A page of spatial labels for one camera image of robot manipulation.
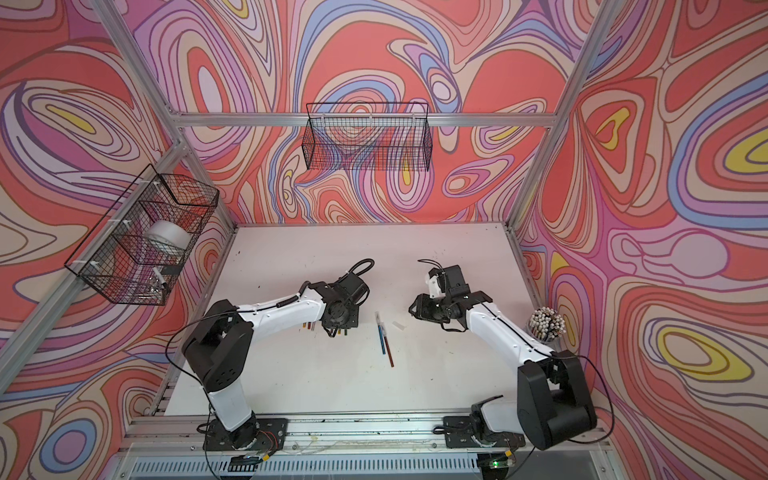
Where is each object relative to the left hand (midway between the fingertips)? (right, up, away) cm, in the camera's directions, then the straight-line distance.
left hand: (354, 323), depth 90 cm
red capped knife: (+10, -7, -2) cm, 12 cm away
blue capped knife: (+8, -4, 0) cm, 9 cm away
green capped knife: (-3, -3, 0) cm, 4 cm away
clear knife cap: (+14, -1, +3) cm, 14 cm away
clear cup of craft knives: (+50, +4, -17) cm, 53 cm away
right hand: (+19, +3, -5) cm, 20 cm away
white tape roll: (-45, +27, -15) cm, 55 cm away
